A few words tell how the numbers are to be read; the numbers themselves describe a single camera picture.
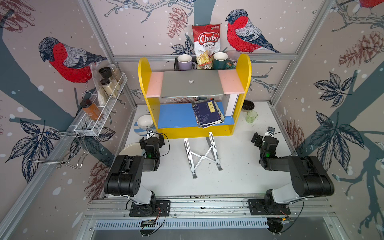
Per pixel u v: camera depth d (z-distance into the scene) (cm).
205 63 85
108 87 76
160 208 73
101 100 70
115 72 84
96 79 74
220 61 81
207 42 79
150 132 80
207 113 94
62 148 57
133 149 94
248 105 115
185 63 81
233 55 87
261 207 73
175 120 92
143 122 104
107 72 78
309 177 46
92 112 67
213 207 75
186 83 74
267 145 71
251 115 109
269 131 79
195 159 90
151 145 72
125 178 45
